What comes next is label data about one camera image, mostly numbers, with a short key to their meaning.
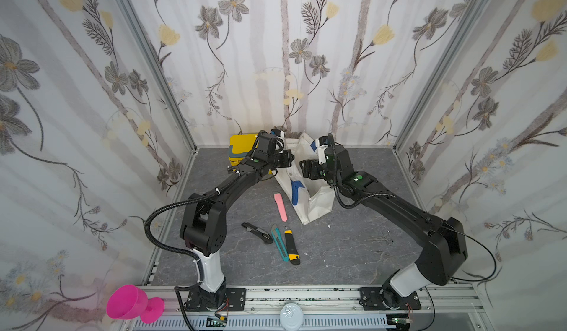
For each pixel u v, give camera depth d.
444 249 0.42
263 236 0.87
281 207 0.96
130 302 0.59
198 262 0.53
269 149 0.69
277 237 0.88
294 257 0.82
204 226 0.49
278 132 0.80
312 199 0.79
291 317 0.67
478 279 0.76
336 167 0.60
